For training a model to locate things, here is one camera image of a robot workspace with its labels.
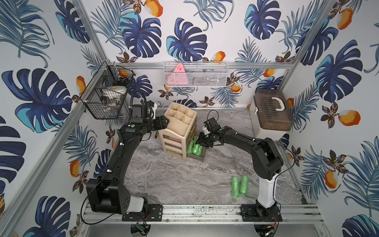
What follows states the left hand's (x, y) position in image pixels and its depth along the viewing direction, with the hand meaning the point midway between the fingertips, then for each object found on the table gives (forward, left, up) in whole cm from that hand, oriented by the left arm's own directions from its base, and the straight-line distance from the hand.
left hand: (163, 118), depth 79 cm
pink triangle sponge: (+27, -6, +8) cm, 29 cm away
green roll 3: (-24, -41, -25) cm, 54 cm away
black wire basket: (+9, +35, +4) cm, 36 cm away
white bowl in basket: (+10, +27, +9) cm, 30 cm away
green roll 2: (-6, -20, -21) cm, 29 cm away
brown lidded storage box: (+20, -67, -12) cm, 71 cm away
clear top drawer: (-2, -17, -6) cm, 18 cm away
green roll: (-5, -15, -22) cm, 27 cm away
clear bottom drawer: (-7, -23, -27) cm, 36 cm away
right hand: (-1, -19, -20) cm, 28 cm away
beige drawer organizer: (-9, -7, -4) cm, 12 cm away
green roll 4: (-23, -47, -25) cm, 58 cm away
